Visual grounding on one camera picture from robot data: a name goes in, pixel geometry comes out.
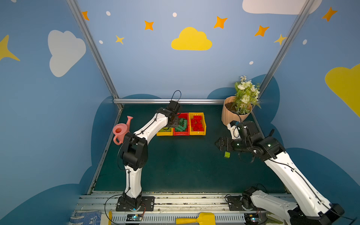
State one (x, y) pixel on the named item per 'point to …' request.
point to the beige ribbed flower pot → (228, 115)
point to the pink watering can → (120, 130)
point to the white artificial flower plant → (245, 96)
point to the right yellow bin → (191, 116)
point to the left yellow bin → (165, 133)
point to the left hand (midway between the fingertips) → (174, 122)
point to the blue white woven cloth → (90, 217)
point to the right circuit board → (251, 218)
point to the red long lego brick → (195, 122)
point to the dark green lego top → (182, 121)
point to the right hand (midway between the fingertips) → (224, 142)
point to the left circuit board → (134, 217)
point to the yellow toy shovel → (204, 218)
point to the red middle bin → (184, 116)
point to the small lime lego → (227, 154)
